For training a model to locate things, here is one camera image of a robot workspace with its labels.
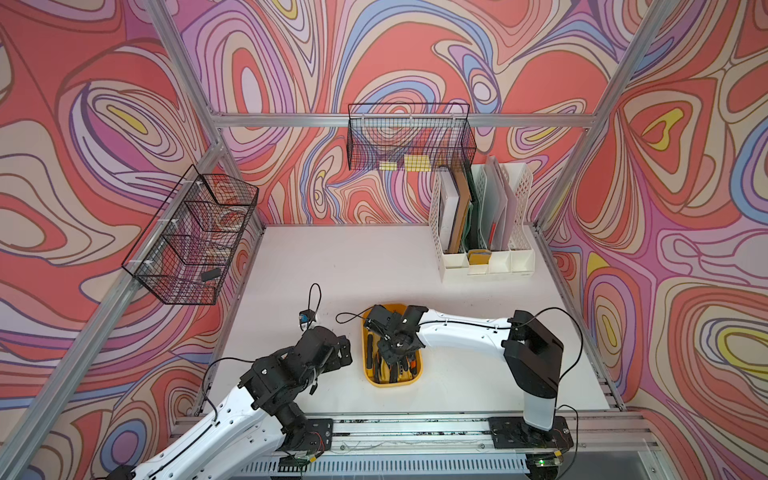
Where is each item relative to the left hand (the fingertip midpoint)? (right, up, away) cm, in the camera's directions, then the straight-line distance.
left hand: (341, 349), depth 75 cm
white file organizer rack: (+59, +22, +29) cm, 69 cm away
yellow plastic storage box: (+10, -9, +7) cm, 15 cm away
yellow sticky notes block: (+21, +53, +16) cm, 59 cm away
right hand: (+15, -5, +8) cm, 18 cm away
